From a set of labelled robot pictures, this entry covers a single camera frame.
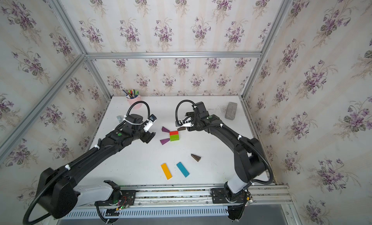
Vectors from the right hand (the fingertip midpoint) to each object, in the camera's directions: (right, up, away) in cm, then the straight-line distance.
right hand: (190, 117), depth 89 cm
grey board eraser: (+32, +4, +20) cm, 38 cm away
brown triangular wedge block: (-6, -9, +9) cm, 14 cm away
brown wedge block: (+4, -25, -4) cm, 25 cm away
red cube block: (-11, -11, +7) cm, 17 cm away
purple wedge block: (-17, -16, +4) cm, 23 cm away
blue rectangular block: (-4, -30, -7) cm, 31 cm away
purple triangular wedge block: (-17, -10, +9) cm, 21 cm away
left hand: (-24, -6, -6) cm, 25 cm away
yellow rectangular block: (-14, -31, -7) cm, 35 cm away
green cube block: (-10, -14, +7) cm, 19 cm away
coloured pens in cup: (-44, +16, +17) cm, 50 cm away
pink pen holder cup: (-42, +7, +24) cm, 49 cm away
